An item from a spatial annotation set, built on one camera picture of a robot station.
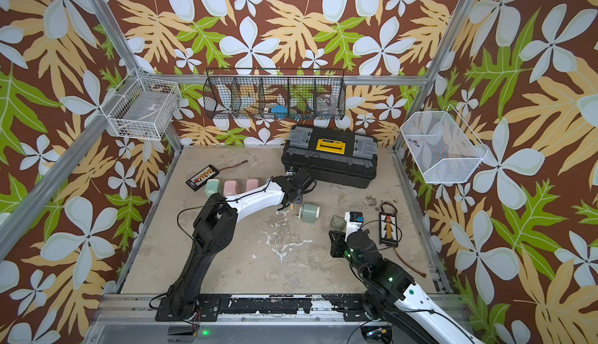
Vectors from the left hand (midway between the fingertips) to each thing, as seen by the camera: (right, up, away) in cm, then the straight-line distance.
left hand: (294, 191), depth 98 cm
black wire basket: (-8, +42, -1) cm, 42 cm away
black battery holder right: (+37, -14, -7) cm, 41 cm away
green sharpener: (+6, -7, -9) cm, 13 cm away
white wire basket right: (+55, +18, -14) cm, 59 cm away
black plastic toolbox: (+15, +15, -4) cm, 22 cm away
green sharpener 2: (-35, +2, -2) cm, 35 cm away
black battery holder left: (-45, +4, +7) cm, 46 cm away
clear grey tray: (+18, -13, -3) cm, 22 cm away
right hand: (+11, -12, -21) cm, 27 cm away
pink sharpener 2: (-28, +2, 0) cm, 28 cm away
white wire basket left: (-57, +33, -12) cm, 67 cm away
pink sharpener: (-18, +3, 0) cm, 19 cm away
